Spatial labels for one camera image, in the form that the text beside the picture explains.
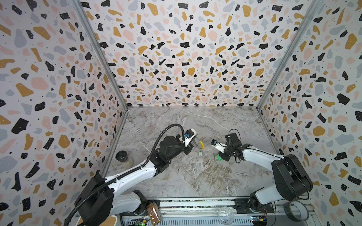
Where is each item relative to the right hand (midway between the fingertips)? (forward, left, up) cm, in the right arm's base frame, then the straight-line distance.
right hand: (221, 147), depth 93 cm
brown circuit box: (-37, +38, 0) cm, 53 cm away
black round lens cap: (-11, +59, +9) cm, 61 cm away
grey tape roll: (-35, -38, -1) cm, 52 cm away
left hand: (-3, +17, +22) cm, 28 cm away
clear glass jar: (-37, +2, -3) cm, 37 cm away
